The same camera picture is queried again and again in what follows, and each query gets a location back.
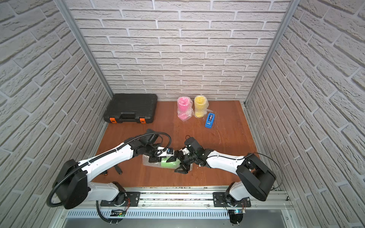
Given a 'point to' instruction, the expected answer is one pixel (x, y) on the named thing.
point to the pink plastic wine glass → (184, 104)
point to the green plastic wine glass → (170, 165)
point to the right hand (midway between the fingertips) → (171, 165)
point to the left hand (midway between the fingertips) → (166, 153)
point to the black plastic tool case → (131, 108)
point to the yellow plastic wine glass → (200, 101)
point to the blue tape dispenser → (210, 120)
